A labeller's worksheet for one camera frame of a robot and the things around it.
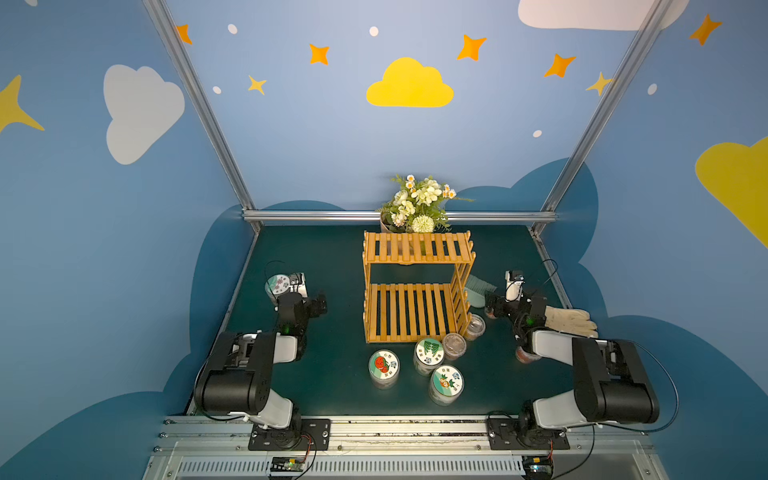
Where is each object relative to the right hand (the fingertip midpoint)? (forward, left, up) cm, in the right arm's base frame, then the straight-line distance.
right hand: (505, 288), depth 95 cm
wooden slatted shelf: (+2, +29, -5) cm, 30 cm away
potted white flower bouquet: (+13, +30, +22) cm, 40 cm away
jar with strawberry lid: (-28, +37, +1) cm, 47 cm away
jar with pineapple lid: (-31, +21, +2) cm, 38 cm away
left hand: (-5, +64, +1) cm, 64 cm away
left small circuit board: (-50, +60, -7) cm, 78 cm away
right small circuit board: (-46, -2, -10) cm, 47 cm away
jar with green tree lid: (-24, +26, +1) cm, 35 cm away
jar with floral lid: (-5, +73, +3) cm, 73 cm away
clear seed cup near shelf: (-20, +18, -1) cm, 27 cm away
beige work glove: (-6, -23, -8) cm, 25 cm away
